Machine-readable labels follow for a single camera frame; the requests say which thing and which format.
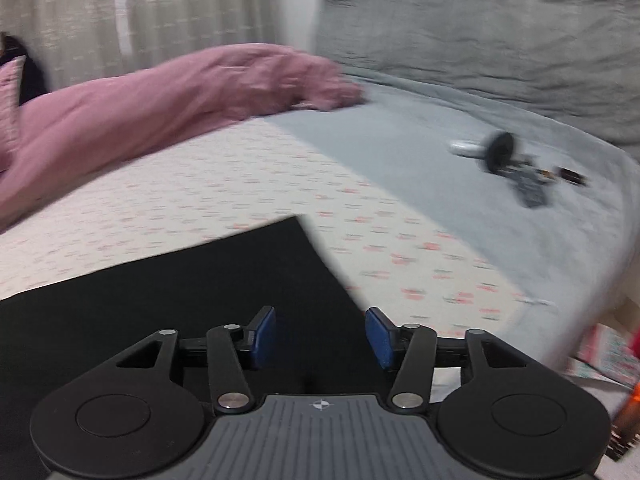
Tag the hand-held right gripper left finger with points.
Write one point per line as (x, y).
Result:
(265, 336)

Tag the colourful patterned cloth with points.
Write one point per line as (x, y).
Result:
(605, 355)

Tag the cherry print sheet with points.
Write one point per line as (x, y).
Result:
(210, 185)

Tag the dark clothing heap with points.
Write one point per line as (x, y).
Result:
(30, 72)

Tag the grey star print curtain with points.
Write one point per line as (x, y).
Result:
(175, 10)

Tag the black pants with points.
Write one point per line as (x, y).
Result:
(165, 300)

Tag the grey quilted headboard cover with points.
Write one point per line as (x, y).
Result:
(475, 30)

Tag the pink pillow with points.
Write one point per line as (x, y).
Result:
(7, 110)

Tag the small black device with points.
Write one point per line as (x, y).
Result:
(572, 176)

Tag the small white device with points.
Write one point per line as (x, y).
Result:
(464, 147)

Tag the pink duvet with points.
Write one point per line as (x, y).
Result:
(165, 105)

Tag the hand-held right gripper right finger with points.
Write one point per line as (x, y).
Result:
(380, 337)

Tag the grey bed sheet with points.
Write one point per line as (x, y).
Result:
(425, 185)

